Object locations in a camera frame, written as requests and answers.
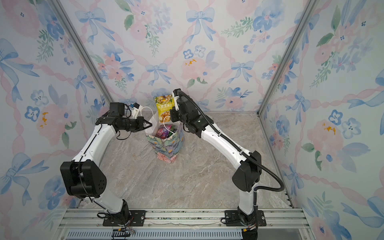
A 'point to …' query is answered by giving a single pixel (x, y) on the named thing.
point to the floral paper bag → (166, 139)
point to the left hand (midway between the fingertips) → (151, 123)
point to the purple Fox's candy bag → (165, 131)
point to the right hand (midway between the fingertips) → (173, 106)
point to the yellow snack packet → (164, 103)
